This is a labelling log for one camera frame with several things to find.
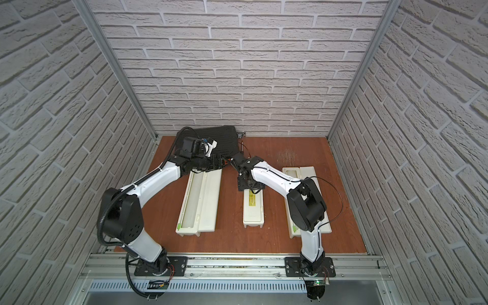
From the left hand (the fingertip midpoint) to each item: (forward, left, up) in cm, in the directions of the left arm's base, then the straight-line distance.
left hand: (228, 161), depth 85 cm
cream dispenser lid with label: (-18, -12, -11) cm, 24 cm away
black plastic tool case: (+29, +4, -13) cm, 32 cm away
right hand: (-6, -12, -11) cm, 17 cm away
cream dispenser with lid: (-18, +13, -12) cm, 25 cm away
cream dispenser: (0, -37, -10) cm, 38 cm away
